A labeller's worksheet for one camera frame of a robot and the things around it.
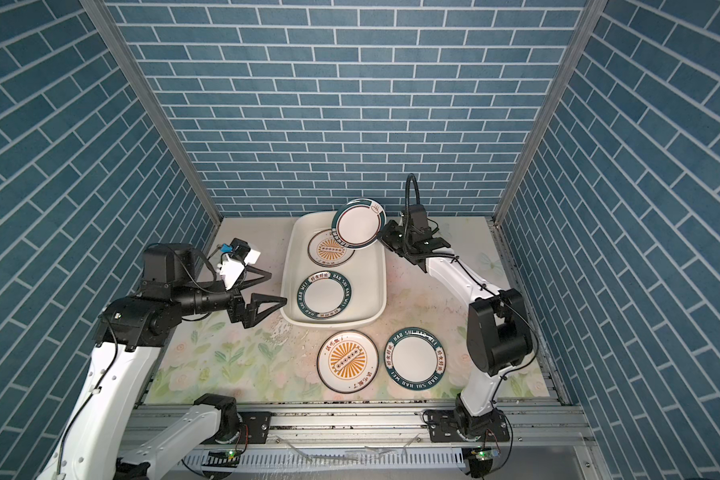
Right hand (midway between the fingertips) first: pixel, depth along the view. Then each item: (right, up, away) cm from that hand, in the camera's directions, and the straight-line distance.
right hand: (372, 229), depth 88 cm
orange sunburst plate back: (-18, -7, +20) cm, 28 cm away
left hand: (-20, -14, -27) cm, 36 cm away
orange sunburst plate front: (-7, -38, -4) cm, 39 cm away
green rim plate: (-5, +2, +5) cm, 7 cm away
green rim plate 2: (-16, -21, +8) cm, 27 cm away
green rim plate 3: (+13, -39, 0) cm, 41 cm away
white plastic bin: (-2, -15, +14) cm, 21 cm away
